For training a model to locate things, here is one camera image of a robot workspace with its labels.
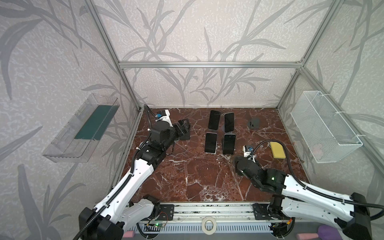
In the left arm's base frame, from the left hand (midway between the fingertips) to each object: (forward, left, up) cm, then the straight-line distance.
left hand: (186, 117), depth 73 cm
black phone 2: (+14, -26, -22) cm, 37 cm away
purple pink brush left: (-45, +25, -30) cm, 60 cm away
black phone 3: (+10, +3, -33) cm, 35 cm away
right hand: (-12, -28, -17) cm, 35 cm away
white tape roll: (-44, -10, -30) cm, 54 cm away
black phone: (+15, -16, -21) cm, 30 cm away
